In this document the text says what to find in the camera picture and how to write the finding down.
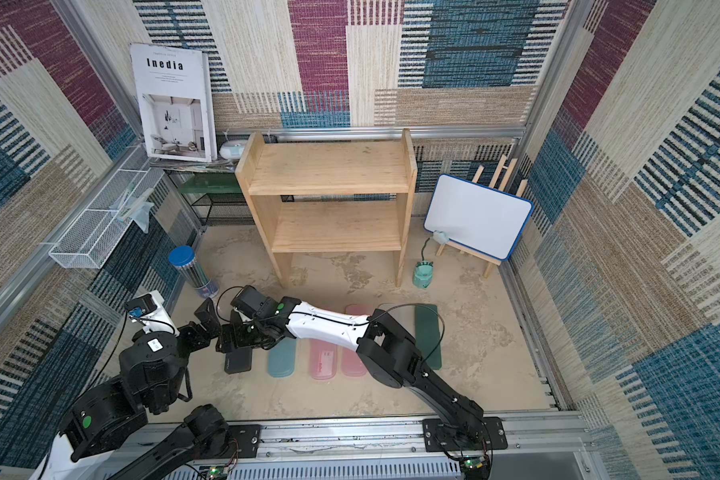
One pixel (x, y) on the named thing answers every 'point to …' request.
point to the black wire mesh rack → (213, 198)
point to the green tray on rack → (212, 183)
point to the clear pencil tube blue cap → (184, 258)
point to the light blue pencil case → (281, 360)
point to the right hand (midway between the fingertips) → (230, 346)
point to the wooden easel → (507, 171)
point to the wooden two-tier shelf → (327, 197)
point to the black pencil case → (240, 360)
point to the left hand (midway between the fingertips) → (194, 307)
